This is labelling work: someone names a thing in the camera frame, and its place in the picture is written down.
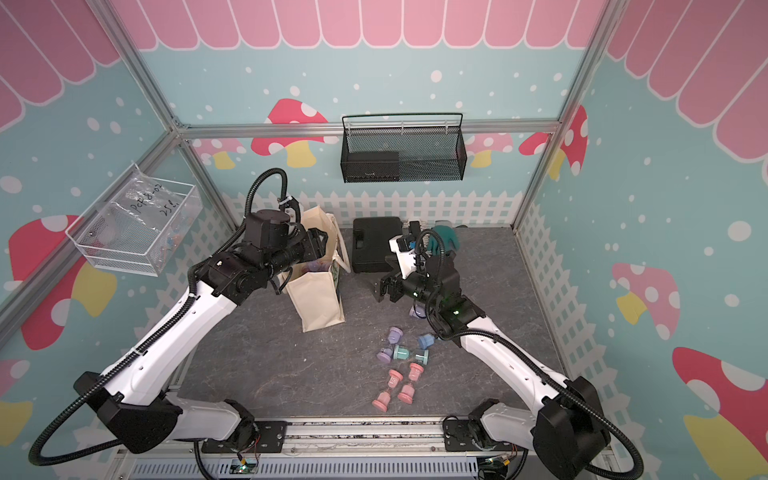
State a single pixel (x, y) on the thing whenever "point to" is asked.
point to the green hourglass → (400, 353)
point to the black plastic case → (371, 243)
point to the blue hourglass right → (426, 341)
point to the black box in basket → (372, 166)
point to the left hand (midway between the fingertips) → (319, 243)
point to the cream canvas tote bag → (314, 284)
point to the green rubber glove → (449, 237)
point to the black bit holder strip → (414, 228)
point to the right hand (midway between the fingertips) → (374, 267)
